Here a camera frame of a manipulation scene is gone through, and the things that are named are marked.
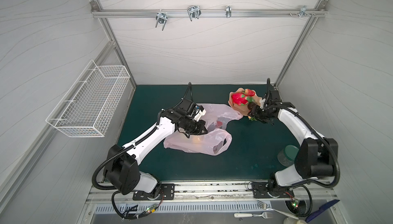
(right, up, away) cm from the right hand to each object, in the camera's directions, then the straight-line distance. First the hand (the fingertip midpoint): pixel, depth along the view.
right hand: (254, 112), depth 89 cm
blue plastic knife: (+24, -43, -19) cm, 53 cm away
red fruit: (-20, -9, +10) cm, 24 cm away
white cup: (+8, -46, -22) cm, 52 cm away
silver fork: (-2, -42, -20) cm, 46 cm away
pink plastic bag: (-25, -13, -17) cm, 32 cm away
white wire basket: (-84, +4, -20) cm, 87 cm away
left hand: (-28, -8, -13) cm, 31 cm away
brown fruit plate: (-2, 0, +17) cm, 17 cm away
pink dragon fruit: (-5, +7, +13) cm, 15 cm away
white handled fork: (-3, -45, -20) cm, 49 cm away
